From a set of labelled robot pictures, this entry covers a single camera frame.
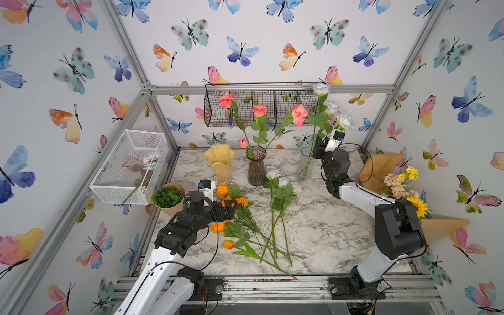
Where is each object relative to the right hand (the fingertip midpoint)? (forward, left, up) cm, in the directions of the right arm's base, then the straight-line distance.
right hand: (323, 134), depth 84 cm
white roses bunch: (-13, +15, -28) cm, 34 cm away
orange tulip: (-38, +33, -29) cm, 58 cm away
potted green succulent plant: (-24, +64, -17) cm, 71 cm away
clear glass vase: (-2, +4, -21) cm, 21 cm away
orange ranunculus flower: (-32, +44, -26) cm, 60 cm away
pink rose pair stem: (+5, +27, 0) cm, 28 cm away
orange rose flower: (-13, +45, -26) cm, 54 cm away
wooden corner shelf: (-4, -28, -15) cm, 32 cm away
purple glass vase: (-5, +28, -17) cm, 34 cm away
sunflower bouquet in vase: (-21, -27, -7) cm, 34 cm away
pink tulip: (-8, +33, 0) cm, 34 cm away
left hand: (-29, +37, -9) cm, 48 cm away
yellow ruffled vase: (-3, +45, -13) cm, 47 cm away
